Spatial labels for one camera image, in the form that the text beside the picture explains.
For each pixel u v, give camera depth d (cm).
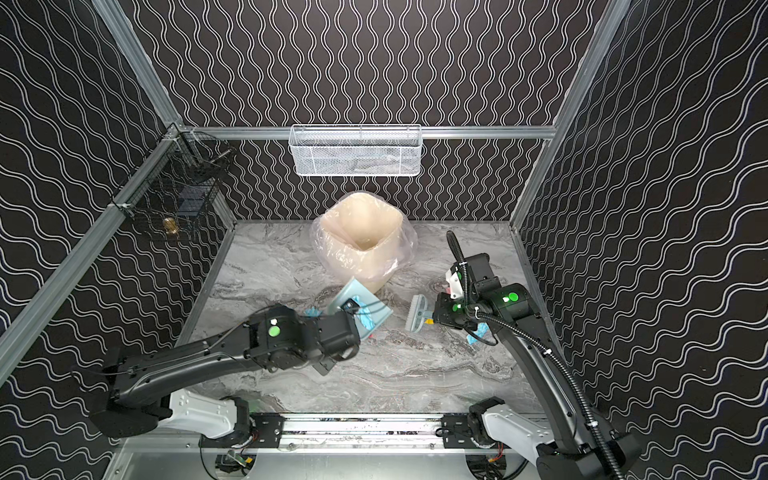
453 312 61
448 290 65
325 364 58
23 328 51
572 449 38
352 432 75
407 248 90
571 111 86
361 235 107
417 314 81
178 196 92
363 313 60
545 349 42
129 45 74
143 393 39
